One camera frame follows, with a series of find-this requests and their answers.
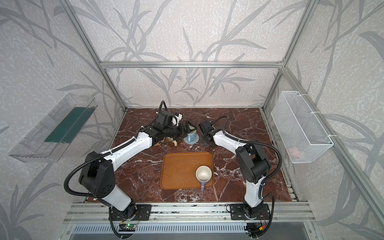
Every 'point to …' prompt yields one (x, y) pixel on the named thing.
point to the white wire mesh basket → (302, 134)
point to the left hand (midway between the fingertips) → (195, 127)
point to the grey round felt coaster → (186, 140)
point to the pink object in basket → (294, 150)
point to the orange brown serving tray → (178, 169)
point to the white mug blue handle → (192, 136)
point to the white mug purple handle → (203, 174)
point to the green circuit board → (127, 227)
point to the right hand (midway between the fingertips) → (208, 136)
